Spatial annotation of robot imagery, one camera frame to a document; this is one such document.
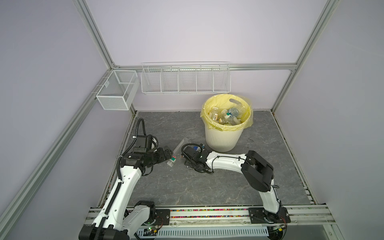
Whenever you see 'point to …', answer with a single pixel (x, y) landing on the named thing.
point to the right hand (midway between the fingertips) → (188, 164)
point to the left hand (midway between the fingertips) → (165, 157)
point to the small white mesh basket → (119, 90)
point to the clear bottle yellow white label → (214, 113)
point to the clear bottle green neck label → (230, 118)
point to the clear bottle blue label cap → (198, 148)
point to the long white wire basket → (186, 77)
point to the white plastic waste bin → (223, 141)
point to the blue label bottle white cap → (236, 111)
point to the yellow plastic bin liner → (224, 101)
